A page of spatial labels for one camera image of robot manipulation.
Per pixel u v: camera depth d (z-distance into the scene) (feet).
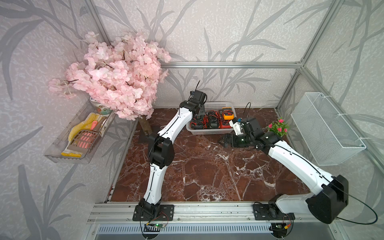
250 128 1.96
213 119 3.16
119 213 2.47
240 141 2.15
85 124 2.20
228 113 3.16
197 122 3.28
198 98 2.41
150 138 1.81
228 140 2.23
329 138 2.02
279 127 3.00
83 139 1.99
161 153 1.81
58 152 1.89
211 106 4.06
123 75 1.75
